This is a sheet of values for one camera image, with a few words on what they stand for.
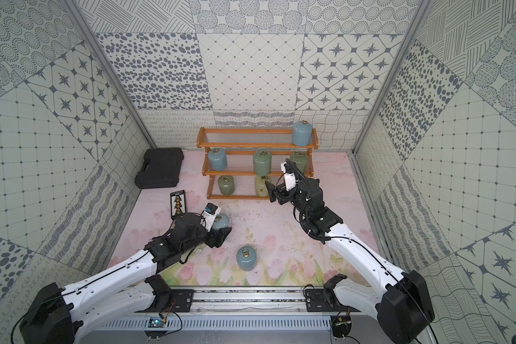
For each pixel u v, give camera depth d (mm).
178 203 982
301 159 910
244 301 758
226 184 954
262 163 873
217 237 724
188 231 606
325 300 654
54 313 394
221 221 774
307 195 550
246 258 764
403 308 386
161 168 1106
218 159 881
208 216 701
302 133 799
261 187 956
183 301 751
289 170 625
